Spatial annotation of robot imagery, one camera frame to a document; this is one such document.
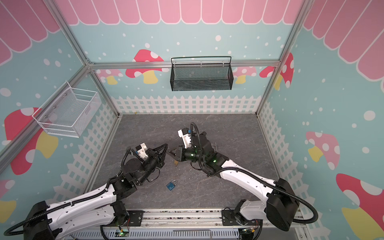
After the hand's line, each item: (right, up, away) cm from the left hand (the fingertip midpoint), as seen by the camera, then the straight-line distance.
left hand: (170, 146), depth 70 cm
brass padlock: (0, -13, +23) cm, 26 cm away
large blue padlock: (-2, -24, +15) cm, 28 cm away
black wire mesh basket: (+16, +44, +25) cm, 53 cm away
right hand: (-1, -2, -2) cm, 3 cm away
